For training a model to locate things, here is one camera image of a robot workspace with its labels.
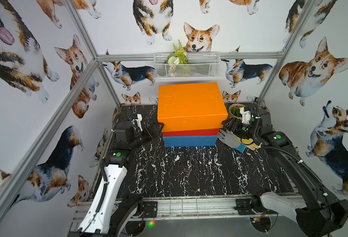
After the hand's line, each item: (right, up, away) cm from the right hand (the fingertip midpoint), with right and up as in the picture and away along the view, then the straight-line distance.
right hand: (223, 123), depth 72 cm
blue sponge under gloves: (+17, -17, +22) cm, 33 cm away
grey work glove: (+10, -11, +25) cm, 29 cm away
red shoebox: (-9, -5, +8) cm, 13 cm away
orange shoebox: (-18, +8, -1) cm, 19 cm away
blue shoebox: (-6, -12, +18) cm, 22 cm away
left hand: (-30, -1, -1) cm, 30 cm away
